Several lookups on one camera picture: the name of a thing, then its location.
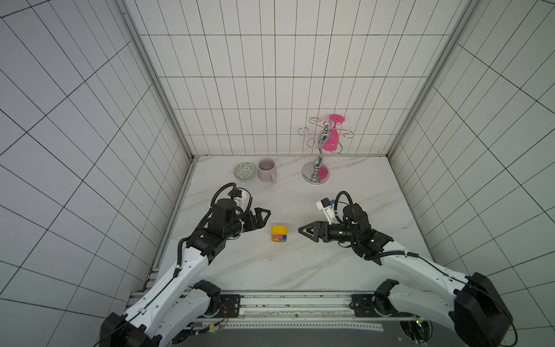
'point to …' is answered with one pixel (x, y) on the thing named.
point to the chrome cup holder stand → (317, 172)
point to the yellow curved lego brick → (279, 230)
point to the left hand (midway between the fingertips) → (259, 219)
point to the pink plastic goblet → (332, 142)
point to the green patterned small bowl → (245, 171)
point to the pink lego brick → (278, 236)
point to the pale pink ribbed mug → (267, 170)
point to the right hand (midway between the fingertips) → (303, 226)
